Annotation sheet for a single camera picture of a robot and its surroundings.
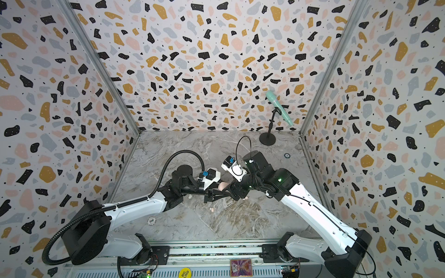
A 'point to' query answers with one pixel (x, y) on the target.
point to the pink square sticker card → (241, 267)
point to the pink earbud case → (222, 185)
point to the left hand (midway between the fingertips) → (231, 188)
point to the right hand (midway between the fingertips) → (228, 182)
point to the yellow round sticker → (185, 273)
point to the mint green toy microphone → (272, 97)
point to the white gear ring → (151, 220)
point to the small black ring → (287, 155)
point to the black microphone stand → (269, 138)
